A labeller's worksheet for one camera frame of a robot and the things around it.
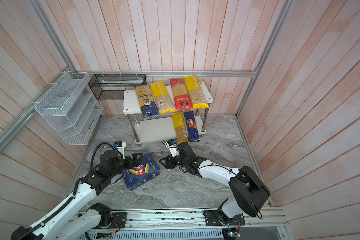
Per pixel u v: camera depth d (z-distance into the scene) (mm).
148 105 747
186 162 660
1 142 531
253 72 934
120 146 702
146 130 1028
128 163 701
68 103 733
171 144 746
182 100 767
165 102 761
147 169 851
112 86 1040
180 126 1010
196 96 796
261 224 729
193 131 977
